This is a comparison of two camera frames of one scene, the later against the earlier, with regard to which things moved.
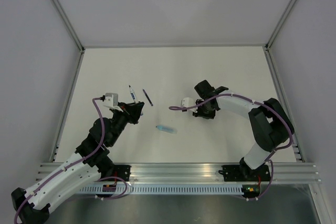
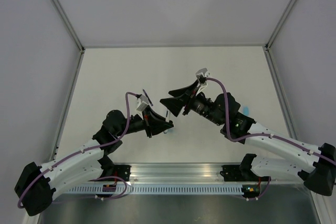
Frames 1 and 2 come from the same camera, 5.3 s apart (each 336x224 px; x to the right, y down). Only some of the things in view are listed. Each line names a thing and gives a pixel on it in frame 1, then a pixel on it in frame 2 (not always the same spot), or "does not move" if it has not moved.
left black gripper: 132,111 -> 154,126
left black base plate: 121,171 does not move
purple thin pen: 150,101 does not move
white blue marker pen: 133,95 -> 169,117
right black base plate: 243,172 does not move
